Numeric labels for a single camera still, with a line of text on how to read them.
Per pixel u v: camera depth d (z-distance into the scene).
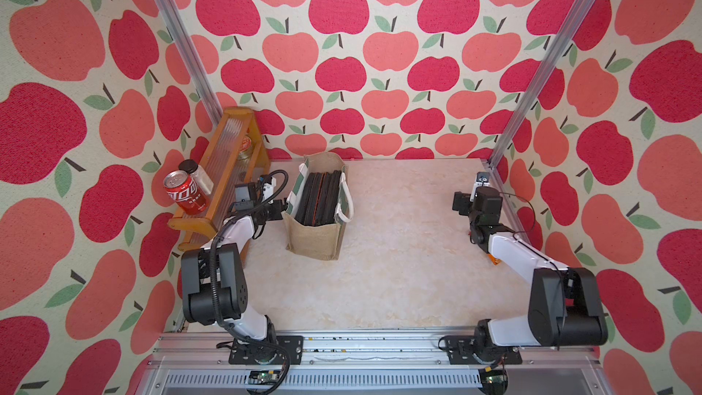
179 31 0.81
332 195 0.86
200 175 0.70
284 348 0.76
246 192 0.73
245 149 1.01
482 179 0.77
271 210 0.82
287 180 0.75
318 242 0.81
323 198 0.88
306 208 0.86
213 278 0.44
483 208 0.69
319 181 0.93
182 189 0.62
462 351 0.73
